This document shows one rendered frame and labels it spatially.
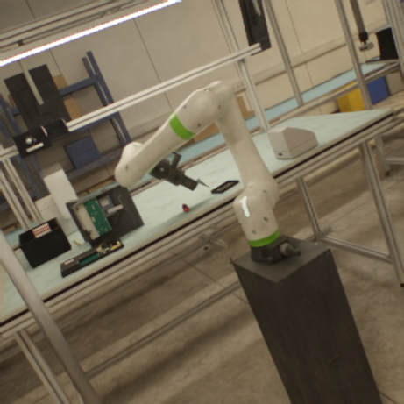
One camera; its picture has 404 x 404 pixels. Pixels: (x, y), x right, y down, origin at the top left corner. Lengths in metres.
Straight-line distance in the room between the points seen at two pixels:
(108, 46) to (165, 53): 0.76
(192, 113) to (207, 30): 5.18
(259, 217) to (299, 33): 5.97
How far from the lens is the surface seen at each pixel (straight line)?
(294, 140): 2.06
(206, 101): 1.54
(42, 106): 3.69
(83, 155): 5.59
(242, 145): 1.72
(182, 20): 6.59
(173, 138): 1.61
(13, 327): 1.84
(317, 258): 1.59
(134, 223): 2.00
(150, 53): 6.35
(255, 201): 1.59
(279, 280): 1.51
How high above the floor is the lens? 1.51
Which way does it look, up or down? 17 degrees down
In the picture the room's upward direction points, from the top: 23 degrees counter-clockwise
